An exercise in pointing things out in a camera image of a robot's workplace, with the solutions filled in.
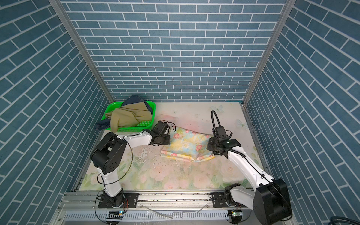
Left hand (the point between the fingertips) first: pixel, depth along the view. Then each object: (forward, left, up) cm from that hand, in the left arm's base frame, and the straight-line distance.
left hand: (169, 140), depth 97 cm
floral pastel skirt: (-4, -13, +1) cm, 14 cm away
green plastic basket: (+13, +22, 0) cm, 26 cm away
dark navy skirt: (+8, +43, +10) cm, 45 cm away
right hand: (-8, -25, +10) cm, 28 cm away
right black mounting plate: (-37, -29, +1) cm, 47 cm away
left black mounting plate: (-36, +19, 0) cm, 41 cm away
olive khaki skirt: (+11, +27, +14) cm, 33 cm away
